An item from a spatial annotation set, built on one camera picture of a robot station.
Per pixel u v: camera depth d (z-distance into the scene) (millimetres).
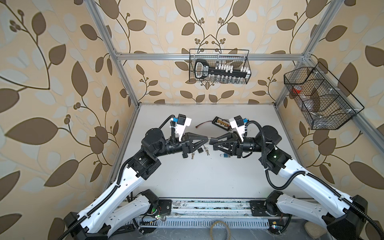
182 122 502
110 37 849
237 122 517
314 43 831
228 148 543
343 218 384
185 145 495
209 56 906
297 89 869
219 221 718
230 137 581
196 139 554
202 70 845
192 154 937
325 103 725
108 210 402
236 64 938
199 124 1083
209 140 563
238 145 518
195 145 564
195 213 737
